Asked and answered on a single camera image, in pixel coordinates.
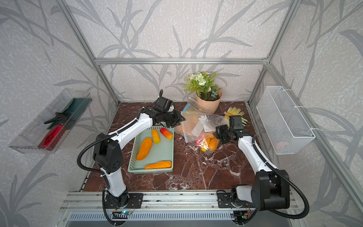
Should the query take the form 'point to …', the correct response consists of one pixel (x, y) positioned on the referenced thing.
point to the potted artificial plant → (208, 93)
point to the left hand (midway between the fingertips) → (185, 120)
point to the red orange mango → (166, 133)
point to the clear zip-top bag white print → (203, 126)
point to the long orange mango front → (159, 165)
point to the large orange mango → (145, 148)
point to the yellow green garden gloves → (235, 111)
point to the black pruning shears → (59, 117)
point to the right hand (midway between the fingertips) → (211, 130)
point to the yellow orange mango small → (156, 136)
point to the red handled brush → (52, 138)
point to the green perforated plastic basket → (153, 152)
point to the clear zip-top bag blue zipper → (190, 113)
